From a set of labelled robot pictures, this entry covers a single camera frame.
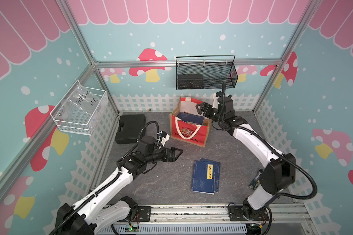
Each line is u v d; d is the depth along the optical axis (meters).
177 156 0.68
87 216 0.40
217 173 0.87
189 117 1.00
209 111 0.73
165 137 0.70
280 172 0.44
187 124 0.92
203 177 0.85
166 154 0.65
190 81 0.88
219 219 0.74
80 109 0.71
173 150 0.66
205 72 0.94
